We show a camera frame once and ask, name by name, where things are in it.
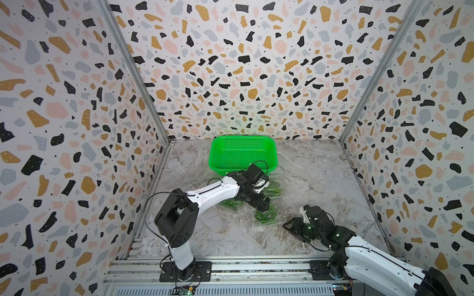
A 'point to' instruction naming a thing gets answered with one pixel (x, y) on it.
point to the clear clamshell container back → (273, 190)
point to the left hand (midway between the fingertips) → (264, 203)
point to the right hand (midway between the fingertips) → (285, 228)
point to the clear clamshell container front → (281, 217)
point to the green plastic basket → (228, 153)
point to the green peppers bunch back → (273, 190)
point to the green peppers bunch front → (267, 216)
